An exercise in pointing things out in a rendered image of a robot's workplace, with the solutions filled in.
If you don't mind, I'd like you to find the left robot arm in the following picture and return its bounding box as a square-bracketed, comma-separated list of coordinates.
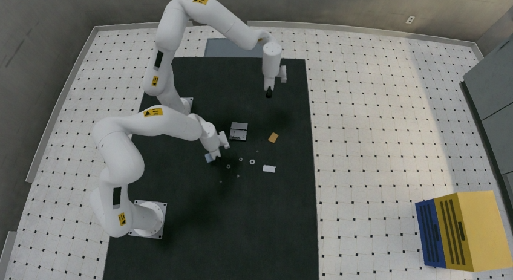
[142, 0, 287, 116]

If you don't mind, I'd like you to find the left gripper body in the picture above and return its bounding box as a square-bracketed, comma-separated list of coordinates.
[264, 76, 275, 91]

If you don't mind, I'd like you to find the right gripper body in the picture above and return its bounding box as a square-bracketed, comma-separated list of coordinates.
[209, 148, 221, 160]

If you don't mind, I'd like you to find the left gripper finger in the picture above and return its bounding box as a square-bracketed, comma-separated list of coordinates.
[266, 86, 272, 98]

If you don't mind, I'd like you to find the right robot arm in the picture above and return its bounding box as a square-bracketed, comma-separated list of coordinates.
[89, 105, 230, 238]

